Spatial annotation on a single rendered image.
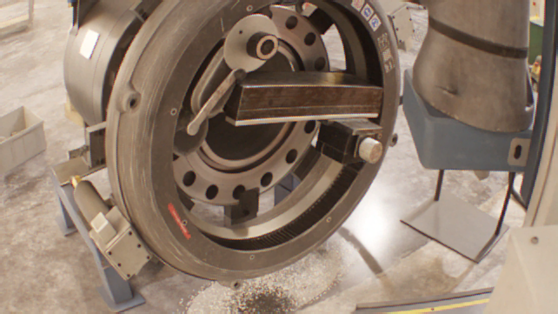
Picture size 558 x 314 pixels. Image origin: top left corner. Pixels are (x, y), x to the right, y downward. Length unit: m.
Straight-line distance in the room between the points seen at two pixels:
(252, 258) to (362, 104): 0.38
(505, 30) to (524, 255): 0.27
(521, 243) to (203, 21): 0.66
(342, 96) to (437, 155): 0.58
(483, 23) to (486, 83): 0.07
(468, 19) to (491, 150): 0.15
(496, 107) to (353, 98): 0.64
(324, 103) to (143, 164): 0.39
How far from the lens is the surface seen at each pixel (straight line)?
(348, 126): 1.09
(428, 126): 0.55
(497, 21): 0.54
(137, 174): 0.89
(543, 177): 0.56
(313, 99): 1.05
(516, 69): 0.57
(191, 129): 0.90
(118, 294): 1.48
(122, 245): 0.98
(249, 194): 1.24
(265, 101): 0.98
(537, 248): 0.39
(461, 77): 0.54
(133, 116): 0.86
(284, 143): 1.26
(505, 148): 0.59
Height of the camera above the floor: 1.05
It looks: 28 degrees down
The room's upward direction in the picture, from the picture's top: 2 degrees clockwise
